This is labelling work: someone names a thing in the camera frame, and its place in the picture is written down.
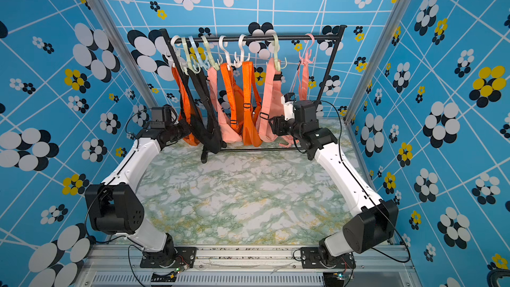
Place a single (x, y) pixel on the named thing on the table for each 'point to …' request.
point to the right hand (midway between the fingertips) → (279, 118)
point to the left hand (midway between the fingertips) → (192, 124)
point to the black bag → (199, 112)
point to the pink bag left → (229, 133)
